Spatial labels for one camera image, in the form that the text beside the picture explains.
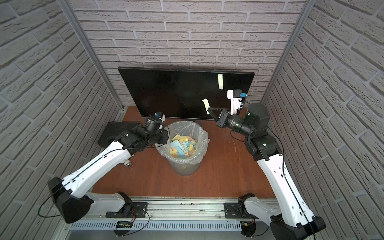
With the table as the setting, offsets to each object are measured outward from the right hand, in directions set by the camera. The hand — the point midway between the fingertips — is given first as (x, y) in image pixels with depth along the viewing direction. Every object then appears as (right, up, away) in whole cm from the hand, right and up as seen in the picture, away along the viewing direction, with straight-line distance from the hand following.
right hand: (209, 110), depth 58 cm
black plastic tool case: (-62, -10, +40) cm, 75 cm away
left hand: (-22, -9, +19) cm, 30 cm away
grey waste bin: (-12, -29, +17) cm, 36 cm away
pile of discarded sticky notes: (-13, -19, +24) cm, 33 cm away
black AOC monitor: (-14, +15, +42) cm, 46 cm away
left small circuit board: (-41, -56, +14) cm, 71 cm away
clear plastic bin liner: (-8, -9, +21) cm, 24 cm away
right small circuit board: (+20, -56, +12) cm, 61 cm away
